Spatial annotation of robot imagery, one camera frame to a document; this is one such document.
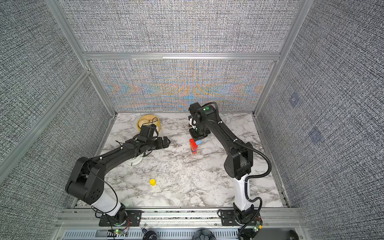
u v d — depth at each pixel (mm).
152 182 839
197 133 742
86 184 451
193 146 903
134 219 732
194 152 967
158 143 814
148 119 1130
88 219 747
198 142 826
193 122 778
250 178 541
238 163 509
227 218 732
